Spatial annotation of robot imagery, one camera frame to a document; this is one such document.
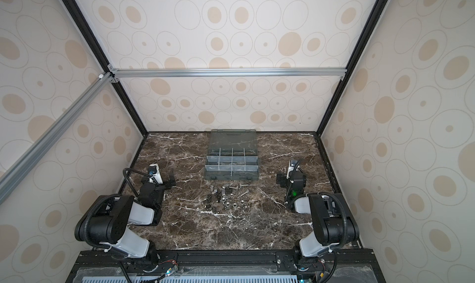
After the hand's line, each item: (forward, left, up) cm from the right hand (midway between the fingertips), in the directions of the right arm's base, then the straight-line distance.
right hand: (298, 172), depth 94 cm
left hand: (-5, +65, +7) cm, 66 cm away
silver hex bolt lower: (-10, +26, -4) cm, 28 cm away
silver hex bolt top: (-6, +29, -4) cm, 30 cm away
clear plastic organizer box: (+10, +35, -1) cm, 37 cm away
